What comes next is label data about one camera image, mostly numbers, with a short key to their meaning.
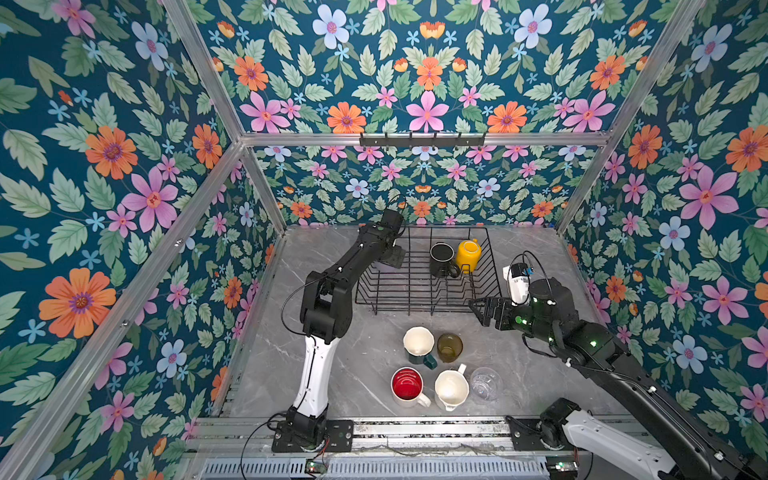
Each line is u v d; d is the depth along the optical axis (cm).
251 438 71
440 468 77
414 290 101
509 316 61
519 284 62
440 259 96
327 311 57
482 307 62
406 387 81
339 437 73
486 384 82
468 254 98
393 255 91
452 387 78
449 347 87
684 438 40
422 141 93
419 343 85
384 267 94
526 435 73
